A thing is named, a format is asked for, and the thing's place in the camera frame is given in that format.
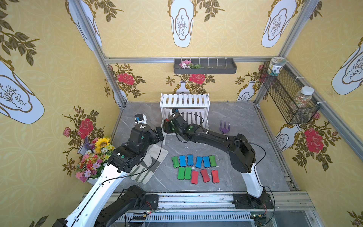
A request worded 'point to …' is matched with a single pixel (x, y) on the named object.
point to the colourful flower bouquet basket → (95, 154)
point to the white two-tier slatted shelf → (193, 107)
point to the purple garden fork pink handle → (224, 130)
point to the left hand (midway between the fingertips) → (147, 129)
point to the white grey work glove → (148, 160)
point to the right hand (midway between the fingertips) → (170, 120)
